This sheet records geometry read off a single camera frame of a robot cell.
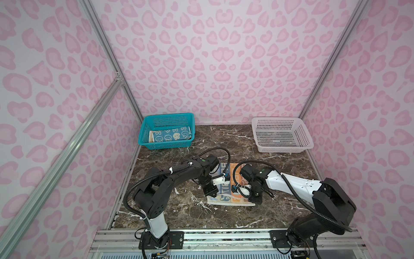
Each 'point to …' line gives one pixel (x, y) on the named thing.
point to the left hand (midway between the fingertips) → (214, 192)
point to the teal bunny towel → (171, 134)
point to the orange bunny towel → (151, 136)
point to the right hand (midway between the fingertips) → (252, 196)
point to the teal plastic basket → (149, 122)
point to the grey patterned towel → (225, 196)
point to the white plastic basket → (281, 134)
